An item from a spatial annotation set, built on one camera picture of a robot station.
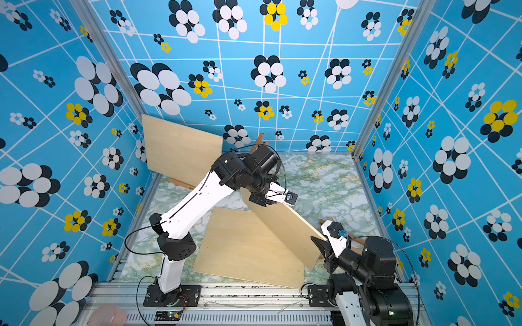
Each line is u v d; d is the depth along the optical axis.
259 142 0.97
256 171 0.50
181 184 1.00
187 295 0.74
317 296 0.73
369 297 0.42
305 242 0.63
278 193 0.55
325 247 0.53
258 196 0.60
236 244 0.87
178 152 0.91
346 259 0.50
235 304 0.72
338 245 0.51
